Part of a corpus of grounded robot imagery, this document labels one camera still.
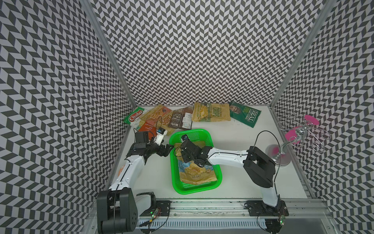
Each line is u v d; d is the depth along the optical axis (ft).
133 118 3.57
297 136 2.37
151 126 3.49
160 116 3.55
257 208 2.41
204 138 3.06
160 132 2.45
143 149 1.99
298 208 2.47
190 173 2.64
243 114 3.68
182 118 3.55
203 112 3.67
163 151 2.45
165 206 2.38
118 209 1.29
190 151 2.18
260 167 1.58
